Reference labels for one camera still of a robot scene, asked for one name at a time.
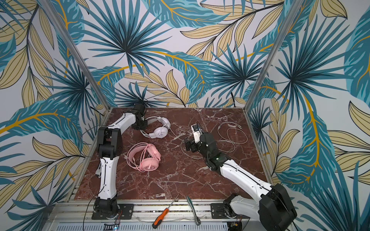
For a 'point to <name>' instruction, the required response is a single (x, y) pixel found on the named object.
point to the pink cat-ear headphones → (143, 157)
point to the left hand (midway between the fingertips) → (143, 126)
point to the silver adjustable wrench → (99, 171)
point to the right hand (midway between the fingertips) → (191, 136)
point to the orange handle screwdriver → (158, 220)
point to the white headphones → (159, 133)
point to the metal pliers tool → (197, 221)
